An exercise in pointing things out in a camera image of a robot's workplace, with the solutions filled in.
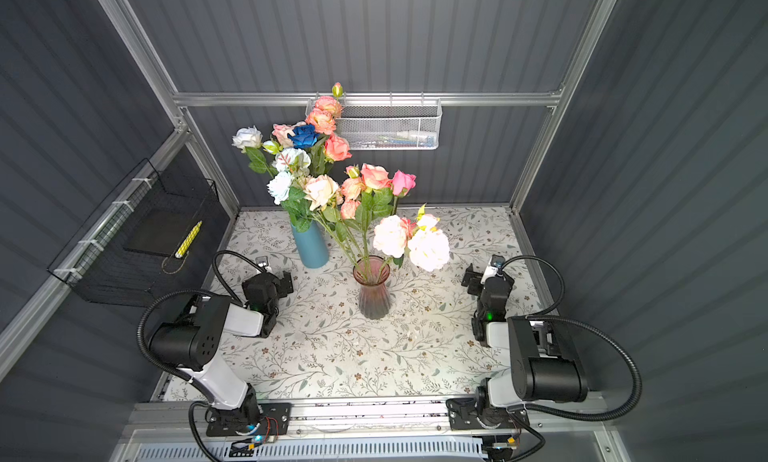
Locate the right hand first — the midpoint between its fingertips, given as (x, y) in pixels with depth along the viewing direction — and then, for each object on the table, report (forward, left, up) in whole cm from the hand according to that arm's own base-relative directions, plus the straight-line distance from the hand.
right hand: (491, 270), depth 90 cm
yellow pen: (-5, +81, +21) cm, 84 cm away
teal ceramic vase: (+9, +56, +2) cm, 57 cm away
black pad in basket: (-1, +90, +21) cm, 92 cm away
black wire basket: (-15, +94, +25) cm, 98 cm away
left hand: (+1, +71, -4) cm, 71 cm away
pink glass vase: (-7, +36, +10) cm, 38 cm away
